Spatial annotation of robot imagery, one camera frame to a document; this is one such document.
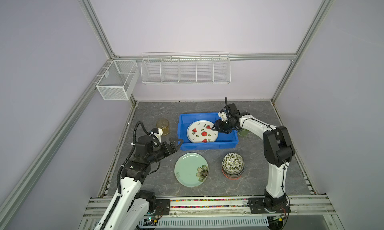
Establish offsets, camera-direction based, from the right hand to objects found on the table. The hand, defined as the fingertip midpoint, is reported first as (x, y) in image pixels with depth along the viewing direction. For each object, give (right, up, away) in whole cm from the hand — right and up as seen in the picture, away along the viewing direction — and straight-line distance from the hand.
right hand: (215, 130), depth 96 cm
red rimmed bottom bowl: (+7, -23, -19) cm, 30 cm away
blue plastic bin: (+4, -6, -7) cm, 10 cm away
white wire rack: (-20, +44, +12) cm, 50 cm away
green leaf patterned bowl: (+8, -17, -15) cm, 24 cm away
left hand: (-21, -5, -23) cm, 32 cm away
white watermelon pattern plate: (-9, -1, +3) cm, 10 cm away
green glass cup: (+10, +2, -27) cm, 29 cm away
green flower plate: (-15, -22, -11) cm, 28 cm away
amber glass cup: (-36, +4, +8) cm, 37 cm away
